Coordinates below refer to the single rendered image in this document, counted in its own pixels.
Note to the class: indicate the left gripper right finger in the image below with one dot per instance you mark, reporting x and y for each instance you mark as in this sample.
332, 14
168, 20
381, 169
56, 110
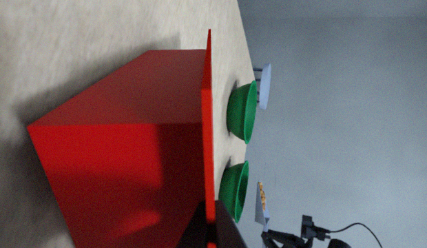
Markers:
227, 234

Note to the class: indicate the light blue scoop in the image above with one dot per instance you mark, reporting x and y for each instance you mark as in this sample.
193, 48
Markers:
260, 216

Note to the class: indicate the green bowl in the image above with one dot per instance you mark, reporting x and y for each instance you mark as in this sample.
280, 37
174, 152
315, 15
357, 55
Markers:
241, 111
233, 189

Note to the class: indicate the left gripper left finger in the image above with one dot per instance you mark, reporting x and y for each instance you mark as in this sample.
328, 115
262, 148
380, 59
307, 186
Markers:
196, 233

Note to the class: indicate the red divided box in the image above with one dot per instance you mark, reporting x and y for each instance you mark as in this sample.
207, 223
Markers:
130, 158

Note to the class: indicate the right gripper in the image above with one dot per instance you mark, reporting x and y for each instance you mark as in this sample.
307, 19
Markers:
286, 239

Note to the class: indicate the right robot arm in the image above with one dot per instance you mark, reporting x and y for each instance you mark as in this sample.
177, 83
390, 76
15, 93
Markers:
307, 232

